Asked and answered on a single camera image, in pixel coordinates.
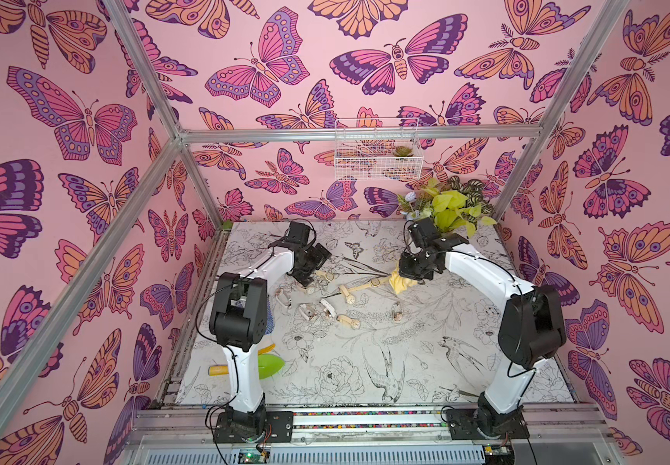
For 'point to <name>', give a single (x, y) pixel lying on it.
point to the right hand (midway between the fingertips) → (403, 270)
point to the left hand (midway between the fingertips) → (329, 262)
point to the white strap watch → (397, 313)
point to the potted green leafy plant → (458, 205)
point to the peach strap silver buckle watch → (327, 275)
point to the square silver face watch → (327, 309)
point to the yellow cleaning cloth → (400, 284)
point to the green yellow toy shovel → (267, 364)
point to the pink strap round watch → (284, 299)
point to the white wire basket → (378, 148)
